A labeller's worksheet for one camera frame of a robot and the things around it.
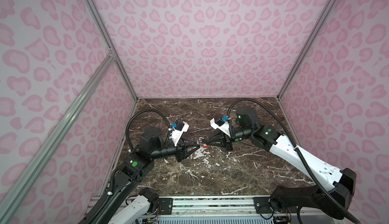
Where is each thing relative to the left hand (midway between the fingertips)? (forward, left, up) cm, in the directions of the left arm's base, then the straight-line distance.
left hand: (198, 143), depth 61 cm
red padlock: (+13, -4, -30) cm, 34 cm away
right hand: (+1, -5, -1) cm, 5 cm away
